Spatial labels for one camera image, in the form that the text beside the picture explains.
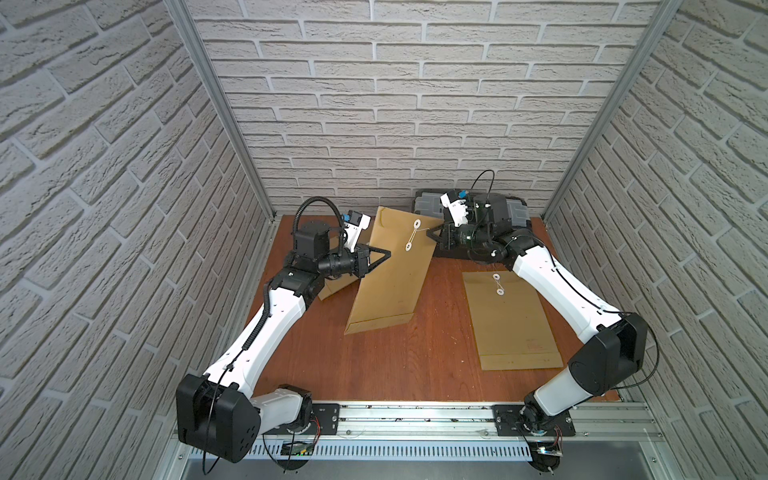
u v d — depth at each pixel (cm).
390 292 68
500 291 97
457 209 69
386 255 70
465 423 76
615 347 42
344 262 63
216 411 38
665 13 69
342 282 65
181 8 69
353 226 63
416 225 72
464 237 67
